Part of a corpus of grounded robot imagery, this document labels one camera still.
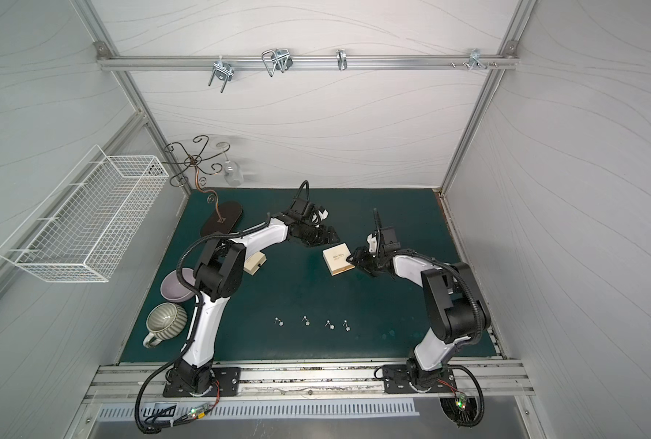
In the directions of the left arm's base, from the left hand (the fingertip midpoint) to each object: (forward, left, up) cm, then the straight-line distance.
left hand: (336, 242), depth 97 cm
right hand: (-6, -6, -2) cm, 9 cm away
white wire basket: (-16, +65, +26) cm, 71 cm away
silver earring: (-27, +17, -6) cm, 32 cm away
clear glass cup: (+21, +39, +14) cm, 47 cm away
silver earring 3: (-28, -4, -6) cm, 29 cm away
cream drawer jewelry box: (-5, 0, -3) cm, 6 cm away
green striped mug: (-27, +53, -5) cm, 60 cm away
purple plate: (-18, +52, -2) cm, 56 cm away
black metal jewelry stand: (+12, +44, -3) cm, 46 cm away
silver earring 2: (-27, +1, -6) cm, 28 cm away
